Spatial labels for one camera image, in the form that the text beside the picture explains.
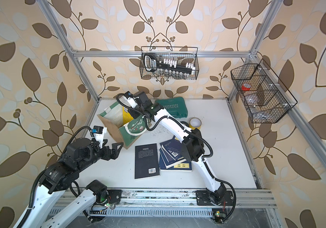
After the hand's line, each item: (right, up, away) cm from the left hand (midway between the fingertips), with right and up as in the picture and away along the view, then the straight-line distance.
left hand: (113, 141), depth 67 cm
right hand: (+3, +16, +20) cm, 26 cm away
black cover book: (+13, -17, +18) cm, 28 cm away
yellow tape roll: (+46, +6, +39) cm, 61 cm away
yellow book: (-2, +11, +27) cm, 30 cm away
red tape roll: (+71, +28, +14) cm, 78 cm away
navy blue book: (+29, -10, +17) cm, 35 cm away
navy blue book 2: (+26, -16, +14) cm, 33 cm away
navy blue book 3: (+37, -18, +16) cm, 44 cm away
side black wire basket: (+77, +21, +7) cm, 81 cm away
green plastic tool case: (+32, +18, +42) cm, 56 cm away
